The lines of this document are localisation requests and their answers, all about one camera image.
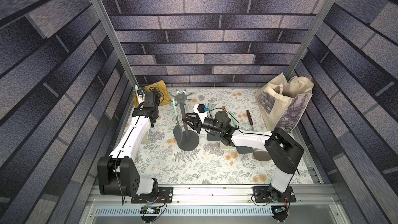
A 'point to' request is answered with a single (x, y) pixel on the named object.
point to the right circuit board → (279, 213)
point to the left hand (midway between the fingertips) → (142, 108)
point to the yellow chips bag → (158, 86)
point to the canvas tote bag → (283, 101)
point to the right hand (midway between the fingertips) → (184, 115)
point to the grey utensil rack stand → (190, 139)
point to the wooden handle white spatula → (224, 146)
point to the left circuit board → (146, 209)
